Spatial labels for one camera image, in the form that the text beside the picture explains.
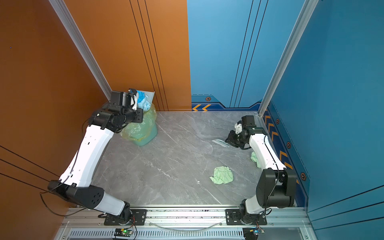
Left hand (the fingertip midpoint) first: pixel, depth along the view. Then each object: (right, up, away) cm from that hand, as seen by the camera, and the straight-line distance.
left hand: (139, 110), depth 74 cm
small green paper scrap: (+63, -27, +17) cm, 71 cm away
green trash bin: (-4, -17, +27) cm, 32 cm away
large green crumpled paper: (+43, -36, +12) cm, 58 cm away
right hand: (+45, -16, +12) cm, 49 cm away
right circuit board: (+55, -59, -4) cm, 80 cm away
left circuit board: (-6, -58, -3) cm, 59 cm away
